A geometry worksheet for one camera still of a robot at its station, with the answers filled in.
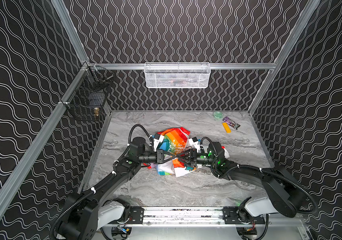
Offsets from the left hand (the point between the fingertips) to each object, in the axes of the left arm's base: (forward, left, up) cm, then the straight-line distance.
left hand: (178, 158), depth 70 cm
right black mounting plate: (-19, -26, -22) cm, 39 cm away
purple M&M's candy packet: (+43, -39, -21) cm, 62 cm away
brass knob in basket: (+23, +46, +8) cm, 52 cm away
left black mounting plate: (-20, +20, -21) cm, 35 cm away
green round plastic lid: (+51, -30, -20) cm, 62 cm away
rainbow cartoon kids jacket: (+21, +3, -15) cm, 26 cm away
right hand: (+2, 0, -4) cm, 5 cm away
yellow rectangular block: (+38, -35, -22) cm, 56 cm away
